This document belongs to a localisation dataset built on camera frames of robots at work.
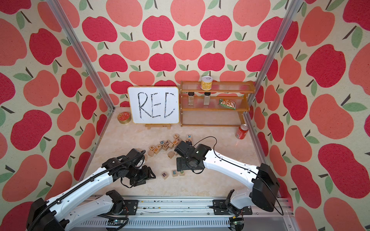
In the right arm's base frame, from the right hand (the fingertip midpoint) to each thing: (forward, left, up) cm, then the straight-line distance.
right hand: (185, 168), depth 78 cm
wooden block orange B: (+13, +21, -7) cm, 26 cm away
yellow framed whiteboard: (+39, +26, +8) cm, 48 cm away
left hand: (-9, +17, -2) cm, 19 cm away
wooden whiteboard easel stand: (+32, +31, -6) cm, 45 cm away
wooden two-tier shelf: (+65, -27, -1) cm, 70 cm away
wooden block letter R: (-3, +12, -8) cm, 15 cm away
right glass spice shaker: (+46, -10, +12) cm, 48 cm away
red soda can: (+30, -35, -2) cm, 46 cm away
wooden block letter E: (-1, +7, -8) cm, 11 cm away
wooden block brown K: (+15, +25, -8) cm, 30 cm away
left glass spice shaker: (+45, +1, +12) cm, 46 cm away
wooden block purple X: (+20, +15, -8) cm, 26 cm away
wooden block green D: (0, +3, -8) cm, 8 cm away
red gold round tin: (+38, +52, -6) cm, 65 cm away
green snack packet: (+43, -26, +10) cm, 51 cm away
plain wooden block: (+12, +11, -10) cm, 19 cm away
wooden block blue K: (+27, +1, -8) cm, 28 cm away
